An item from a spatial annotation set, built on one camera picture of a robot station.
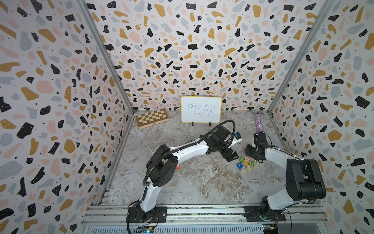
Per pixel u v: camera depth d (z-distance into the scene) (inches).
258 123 44.5
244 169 35.3
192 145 22.8
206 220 28.8
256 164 35.5
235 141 30.0
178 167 36.2
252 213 28.8
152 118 44.6
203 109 41.9
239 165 35.5
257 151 28.0
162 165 19.5
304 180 17.9
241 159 37.3
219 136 27.0
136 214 27.0
